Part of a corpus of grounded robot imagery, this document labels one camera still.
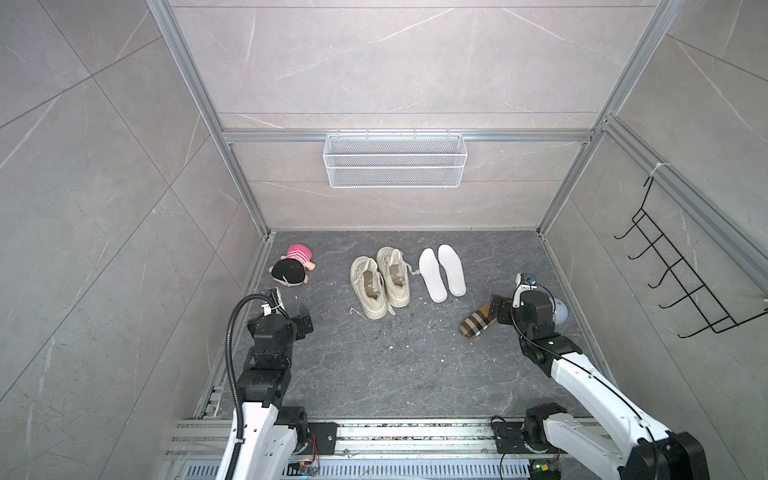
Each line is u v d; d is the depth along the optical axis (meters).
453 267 1.07
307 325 0.71
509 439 0.73
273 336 0.54
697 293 0.63
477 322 0.91
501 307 0.75
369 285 1.01
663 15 0.69
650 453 0.39
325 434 0.73
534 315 0.61
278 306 0.63
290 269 0.98
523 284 0.73
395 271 1.04
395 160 1.00
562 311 0.88
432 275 1.06
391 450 0.73
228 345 0.49
